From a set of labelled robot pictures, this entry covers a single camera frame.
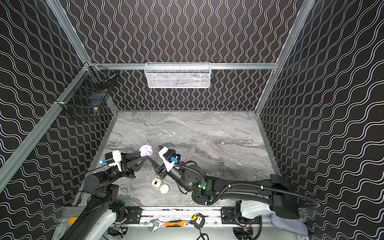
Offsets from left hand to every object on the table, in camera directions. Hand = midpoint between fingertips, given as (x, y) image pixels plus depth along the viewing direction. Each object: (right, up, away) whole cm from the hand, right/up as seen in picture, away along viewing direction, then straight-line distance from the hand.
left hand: (147, 156), depth 58 cm
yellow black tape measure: (+21, -33, +13) cm, 41 cm away
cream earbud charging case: (-3, -19, +26) cm, 32 cm away
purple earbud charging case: (-1, +2, +1) cm, 2 cm away
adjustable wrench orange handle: (+1, -36, +14) cm, 38 cm away
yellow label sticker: (-42, -35, +16) cm, 57 cm away
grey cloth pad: (+66, -35, +12) cm, 76 cm away
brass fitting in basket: (-36, +20, +24) cm, 48 cm away
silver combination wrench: (+36, -10, +36) cm, 52 cm away
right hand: (+3, +2, +1) cm, 3 cm away
